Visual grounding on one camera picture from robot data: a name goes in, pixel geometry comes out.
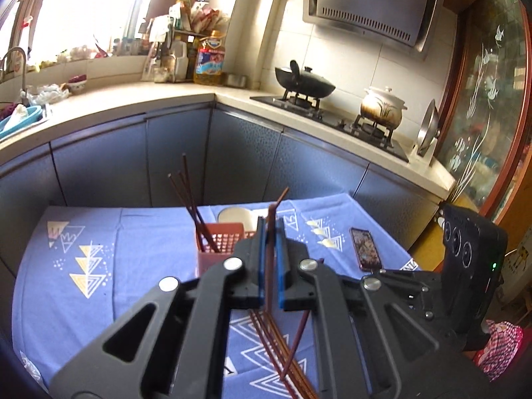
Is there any steel pan lid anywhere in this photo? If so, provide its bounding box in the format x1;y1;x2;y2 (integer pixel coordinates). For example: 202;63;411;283
417;99;441;158

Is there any blue printed tablecloth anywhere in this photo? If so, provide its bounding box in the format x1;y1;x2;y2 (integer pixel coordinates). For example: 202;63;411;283
12;193;420;399

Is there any blue plastic basin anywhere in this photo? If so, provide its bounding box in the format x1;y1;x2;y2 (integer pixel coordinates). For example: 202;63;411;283
0;106;43;140

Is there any blue kitchen base cabinet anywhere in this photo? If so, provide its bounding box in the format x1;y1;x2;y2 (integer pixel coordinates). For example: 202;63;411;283
0;81;456;258

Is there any black wok with lid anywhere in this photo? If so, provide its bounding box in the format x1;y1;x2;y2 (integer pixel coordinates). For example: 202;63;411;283
274;60;336;100

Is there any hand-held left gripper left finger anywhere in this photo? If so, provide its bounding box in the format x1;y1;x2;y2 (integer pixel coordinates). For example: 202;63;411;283
50;215;267;399

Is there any pink utensil holder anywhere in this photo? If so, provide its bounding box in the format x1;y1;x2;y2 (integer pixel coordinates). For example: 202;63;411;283
195;222;258;277

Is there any clear plastic bag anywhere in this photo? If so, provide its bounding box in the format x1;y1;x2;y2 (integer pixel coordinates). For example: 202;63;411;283
29;84;69;104

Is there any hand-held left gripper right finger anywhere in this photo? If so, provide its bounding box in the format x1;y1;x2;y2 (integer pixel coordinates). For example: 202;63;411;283
276;216;441;399

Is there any person's right forearm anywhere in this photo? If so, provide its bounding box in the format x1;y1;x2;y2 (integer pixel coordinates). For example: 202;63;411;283
474;320;524;383

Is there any black gas stove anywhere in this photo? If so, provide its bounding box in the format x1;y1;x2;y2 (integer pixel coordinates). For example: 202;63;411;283
250;93;410;163

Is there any curved steel faucet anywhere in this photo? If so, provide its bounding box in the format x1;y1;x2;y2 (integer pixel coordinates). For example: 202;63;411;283
0;47;30;104

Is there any dark wooden chopstick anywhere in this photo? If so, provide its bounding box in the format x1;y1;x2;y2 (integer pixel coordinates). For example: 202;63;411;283
266;203;277;314
272;187;290;219
168;172;220;254
282;258;326;380
177;170;212;250
181;155;208;254

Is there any wood framed glass door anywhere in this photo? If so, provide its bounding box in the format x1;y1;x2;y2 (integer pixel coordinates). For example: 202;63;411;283
432;0;532;233

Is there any white cup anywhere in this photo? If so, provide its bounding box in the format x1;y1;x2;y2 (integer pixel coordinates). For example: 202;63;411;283
217;207;267;233

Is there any white ceramic pot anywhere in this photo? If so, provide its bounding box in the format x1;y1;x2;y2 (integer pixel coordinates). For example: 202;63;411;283
360;86;408;129

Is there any white plastic jug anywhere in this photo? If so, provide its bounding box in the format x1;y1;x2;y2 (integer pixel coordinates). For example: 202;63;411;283
172;41;190;81

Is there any cluttered seasoning rack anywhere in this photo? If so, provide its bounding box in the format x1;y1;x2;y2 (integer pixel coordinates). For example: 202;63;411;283
143;0;231;84

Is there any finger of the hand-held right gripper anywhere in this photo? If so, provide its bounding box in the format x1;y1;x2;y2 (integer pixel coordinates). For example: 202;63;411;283
372;269;442;296
393;293;458;341

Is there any black smartphone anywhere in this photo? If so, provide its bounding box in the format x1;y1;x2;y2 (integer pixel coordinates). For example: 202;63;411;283
350;227;382;272

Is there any bunch of wooden chopsticks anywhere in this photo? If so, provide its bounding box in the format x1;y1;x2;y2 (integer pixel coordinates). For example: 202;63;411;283
248;310;323;399

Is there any cooking oil bottle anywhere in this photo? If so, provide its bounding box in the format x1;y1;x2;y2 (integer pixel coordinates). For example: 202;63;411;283
193;30;227;86

